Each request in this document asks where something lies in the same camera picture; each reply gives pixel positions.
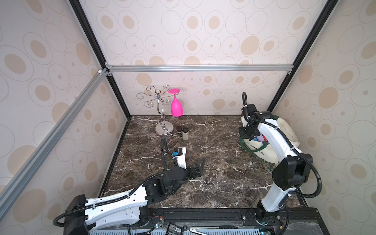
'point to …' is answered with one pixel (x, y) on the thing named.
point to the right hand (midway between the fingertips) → (251, 135)
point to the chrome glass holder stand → (163, 127)
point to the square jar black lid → (185, 133)
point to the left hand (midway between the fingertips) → (203, 160)
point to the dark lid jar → (179, 131)
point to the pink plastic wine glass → (176, 106)
